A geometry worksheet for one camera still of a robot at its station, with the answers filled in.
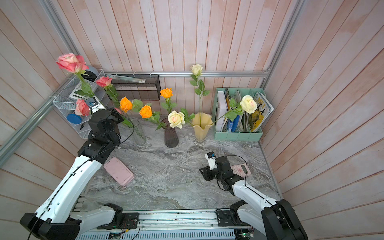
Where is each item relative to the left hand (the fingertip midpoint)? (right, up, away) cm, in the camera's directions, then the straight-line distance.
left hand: (109, 109), depth 66 cm
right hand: (+45, -32, +21) cm, 59 cm away
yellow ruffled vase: (+44, -5, +26) cm, 52 cm away
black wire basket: (+8, +19, +41) cm, 45 cm away
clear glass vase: (+4, -12, +26) cm, 29 cm away
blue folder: (+65, -7, +30) cm, 71 cm away
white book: (+56, +4, +22) cm, 61 cm away
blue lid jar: (-24, -4, +10) cm, 26 cm away
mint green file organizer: (+76, -10, +41) cm, 87 cm away
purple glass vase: (+24, -17, +32) cm, 43 cm away
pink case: (-6, -35, +22) cm, 42 cm away
